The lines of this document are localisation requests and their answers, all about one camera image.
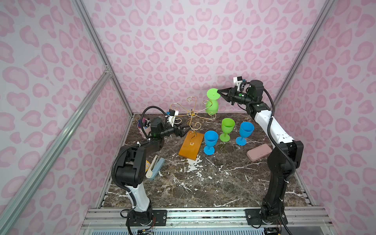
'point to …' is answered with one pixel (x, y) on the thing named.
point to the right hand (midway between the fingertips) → (219, 92)
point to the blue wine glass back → (246, 129)
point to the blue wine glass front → (210, 139)
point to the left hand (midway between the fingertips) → (190, 123)
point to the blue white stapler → (155, 167)
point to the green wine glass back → (212, 105)
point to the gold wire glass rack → (192, 113)
